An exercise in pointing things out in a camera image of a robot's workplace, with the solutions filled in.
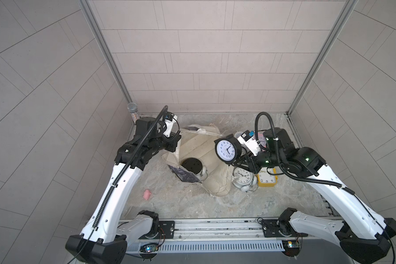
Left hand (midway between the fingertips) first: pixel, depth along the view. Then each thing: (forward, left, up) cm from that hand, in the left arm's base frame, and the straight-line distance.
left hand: (182, 133), depth 69 cm
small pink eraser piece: (-16, +18, -27) cm, 37 cm away
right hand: (-12, -22, -2) cm, 26 cm away
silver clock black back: (-3, -6, -24) cm, 25 cm away
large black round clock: (-9, -19, +2) cm, 21 cm away
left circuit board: (-38, +12, -26) cm, 47 cm away
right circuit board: (-37, -47, -29) cm, 66 cm away
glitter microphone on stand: (+17, +26, -1) cm, 31 cm away
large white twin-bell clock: (-9, -30, -25) cm, 40 cm away
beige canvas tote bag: (+10, -7, -23) cm, 26 cm away
